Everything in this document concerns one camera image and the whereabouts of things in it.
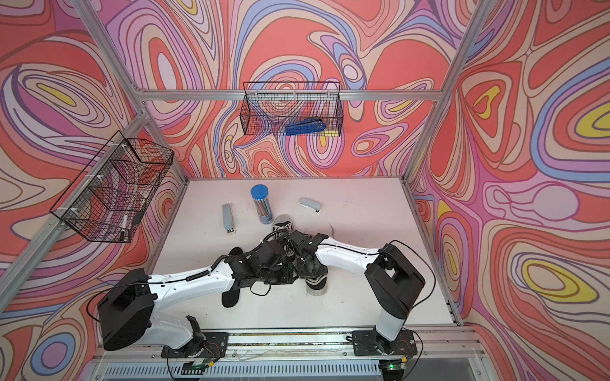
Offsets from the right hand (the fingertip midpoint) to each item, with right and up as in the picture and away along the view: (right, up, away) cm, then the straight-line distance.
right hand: (311, 279), depth 86 cm
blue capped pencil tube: (-20, +31, +3) cm, 37 cm away
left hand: (-4, +3, -6) cm, 8 cm away
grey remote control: (-35, +21, +14) cm, 43 cm away
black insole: (-28, -5, -4) cm, 29 cm away
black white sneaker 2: (+1, 0, -6) cm, 6 cm away
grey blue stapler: (0, +27, +20) cm, 34 cm away
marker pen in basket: (-52, +22, -22) cm, 60 cm away
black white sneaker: (-12, +18, +10) cm, 24 cm away
